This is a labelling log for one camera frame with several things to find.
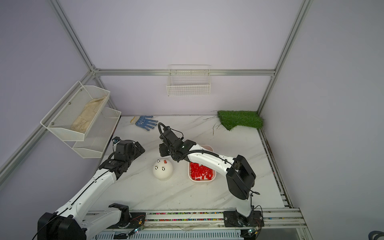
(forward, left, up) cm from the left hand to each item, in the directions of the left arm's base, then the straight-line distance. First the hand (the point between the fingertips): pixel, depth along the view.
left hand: (135, 151), depth 84 cm
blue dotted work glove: (+35, +8, -13) cm, 38 cm away
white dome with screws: (-10, -16, -4) cm, 20 cm away
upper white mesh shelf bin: (+11, +29, +18) cm, 36 cm away
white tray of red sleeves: (-7, -36, -12) cm, 39 cm away
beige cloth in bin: (+9, +24, +16) cm, 31 cm away
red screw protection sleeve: (-5, -18, -2) cm, 18 cm away
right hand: (0, -17, +2) cm, 17 cm away
